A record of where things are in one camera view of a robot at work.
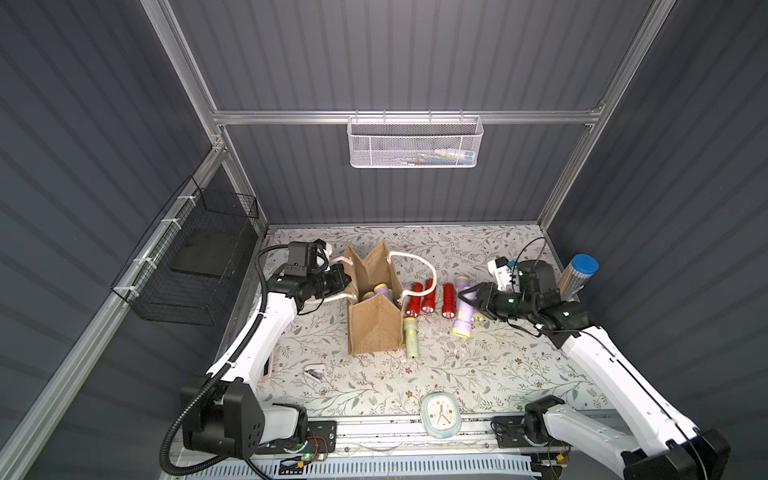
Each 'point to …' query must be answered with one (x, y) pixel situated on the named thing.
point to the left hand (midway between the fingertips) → (354, 279)
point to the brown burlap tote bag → (375, 324)
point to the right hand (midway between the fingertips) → (467, 297)
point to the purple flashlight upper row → (462, 282)
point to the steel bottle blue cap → (577, 273)
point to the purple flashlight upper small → (478, 319)
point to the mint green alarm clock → (441, 416)
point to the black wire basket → (181, 272)
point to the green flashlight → (411, 338)
